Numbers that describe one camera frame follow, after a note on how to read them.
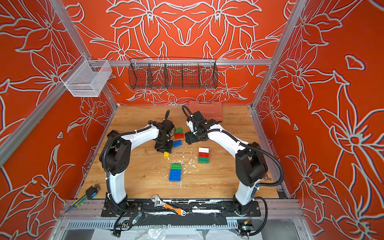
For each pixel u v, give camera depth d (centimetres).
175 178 79
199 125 67
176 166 83
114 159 51
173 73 100
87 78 92
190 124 81
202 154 89
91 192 77
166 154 90
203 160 87
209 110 114
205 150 90
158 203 74
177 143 97
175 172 81
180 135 101
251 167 46
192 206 74
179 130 100
